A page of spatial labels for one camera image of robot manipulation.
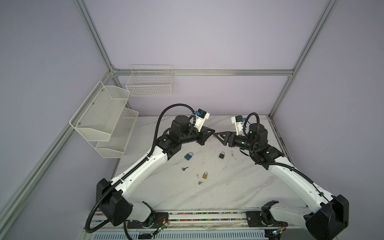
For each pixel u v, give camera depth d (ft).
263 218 2.20
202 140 2.09
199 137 2.04
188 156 3.18
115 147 2.57
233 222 2.41
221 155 3.22
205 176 2.90
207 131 1.99
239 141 2.10
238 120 2.14
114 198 1.27
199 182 2.82
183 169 2.99
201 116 1.95
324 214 1.24
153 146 1.63
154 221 2.39
